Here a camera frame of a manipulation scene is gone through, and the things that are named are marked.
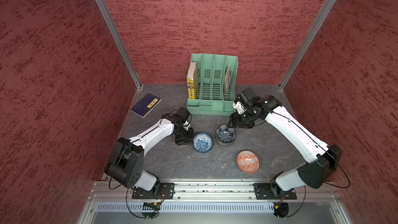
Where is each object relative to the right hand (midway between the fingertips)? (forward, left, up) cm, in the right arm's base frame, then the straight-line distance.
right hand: (233, 128), depth 75 cm
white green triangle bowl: (-3, +4, -11) cm, 13 cm away
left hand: (-3, +21, -12) cm, 24 cm away
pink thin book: (+40, -2, -5) cm, 40 cm away
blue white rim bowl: (0, +16, -16) cm, 23 cm away
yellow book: (+29, +21, +6) cm, 36 cm away
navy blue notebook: (+29, +57, -17) cm, 66 cm away
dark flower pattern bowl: (+3, +2, -14) cm, 15 cm away
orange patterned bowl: (-10, -9, -20) cm, 24 cm away
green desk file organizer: (+45, +4, -19) cm, 49 cm away
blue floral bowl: (-4, +16, -17) cm, 23 cm away
